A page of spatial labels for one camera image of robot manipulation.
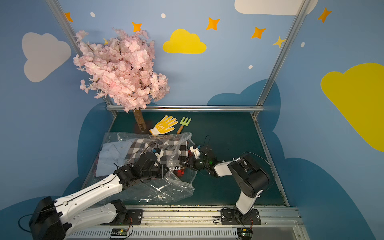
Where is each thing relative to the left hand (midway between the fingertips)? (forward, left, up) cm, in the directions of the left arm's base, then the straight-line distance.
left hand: (170, 167), depth 79 cm
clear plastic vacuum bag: (-8, -1, -10) cm, 13 cm away
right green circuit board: (-27, -39, -13) cm, 49 cm away
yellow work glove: (+39, +11, -13) cm, 42 cm away
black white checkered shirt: (+11, +1, -5) cm, 12 cm away
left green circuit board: (-28, +23, -13) cm, 39 cm away
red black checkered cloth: (+1, -5, -9) cm, 10 cm away
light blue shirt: (+9, +38, -8) cm, 40 cm away
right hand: (+5, -6, -6) cm, 10 cm away
